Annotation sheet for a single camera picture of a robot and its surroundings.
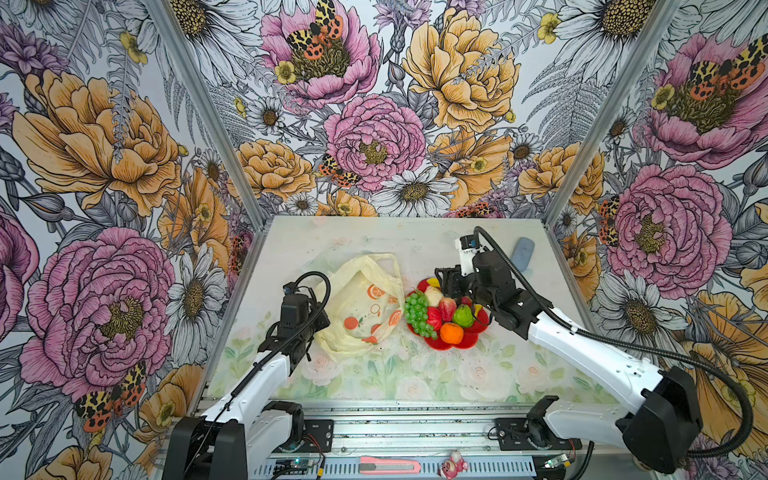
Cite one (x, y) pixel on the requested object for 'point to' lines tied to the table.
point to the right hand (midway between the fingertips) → (446, 278)
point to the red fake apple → (447, 309)
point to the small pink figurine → (451, 467)
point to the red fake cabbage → (434, 317)
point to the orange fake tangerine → (451, 333)
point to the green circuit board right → (554, 462)
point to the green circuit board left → (297, 464)
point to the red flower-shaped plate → (471, 334)
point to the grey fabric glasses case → (522, 251)
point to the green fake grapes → (416, 307)
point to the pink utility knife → (387, 465)
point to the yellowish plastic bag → (366, 305)
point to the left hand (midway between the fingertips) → (321, 317)
